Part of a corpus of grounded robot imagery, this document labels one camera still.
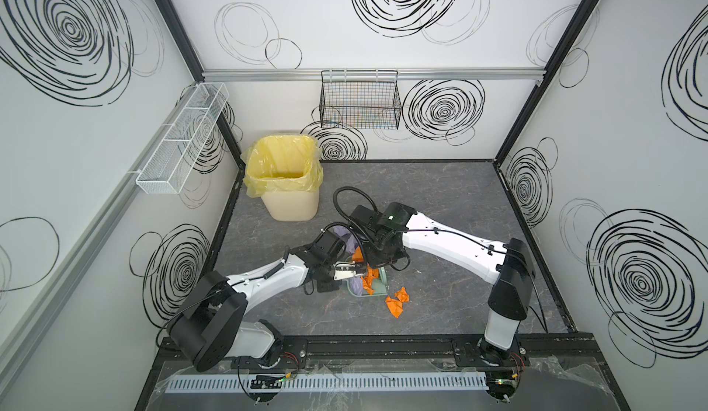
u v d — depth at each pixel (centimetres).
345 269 74
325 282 76
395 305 81
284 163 100
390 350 76
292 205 95
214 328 42
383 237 53
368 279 84
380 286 84
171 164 89
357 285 83
